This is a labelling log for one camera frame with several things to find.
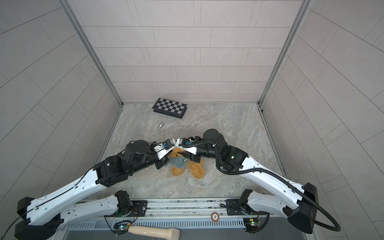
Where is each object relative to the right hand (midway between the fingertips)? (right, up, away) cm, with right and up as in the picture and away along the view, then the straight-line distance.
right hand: (180, 148), depth 64 cm
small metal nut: (-9, +8, +40) cm, 42 cm away
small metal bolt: (-19, +7, +38) cm, 43 cm away
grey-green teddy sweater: (0, -6, 0) cm, 6 cm away
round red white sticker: (+16, -33, +5) cm, 37 cm away
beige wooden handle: (-7, -35, -2) cm, 36 cm away
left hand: (-1, 0, 0) cm, 1 cm away
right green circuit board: (+32, -36, +4) cm, 49 cm away
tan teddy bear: (+7, -13, +12) cm, 19 cm away
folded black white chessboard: (-13, +19, +45) cm, 51 cm away
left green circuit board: (-27, -36, +1) cm, 45 cm away
